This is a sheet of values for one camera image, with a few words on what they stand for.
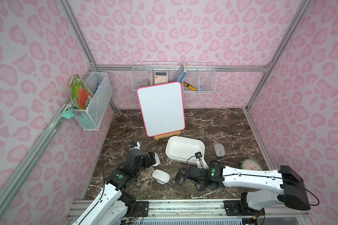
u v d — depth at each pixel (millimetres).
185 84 979
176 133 987
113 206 597
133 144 682
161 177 833
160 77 951
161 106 924
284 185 407
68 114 623
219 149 924
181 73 871
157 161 896
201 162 666
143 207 735
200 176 565
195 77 1005
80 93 734
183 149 955
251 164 862
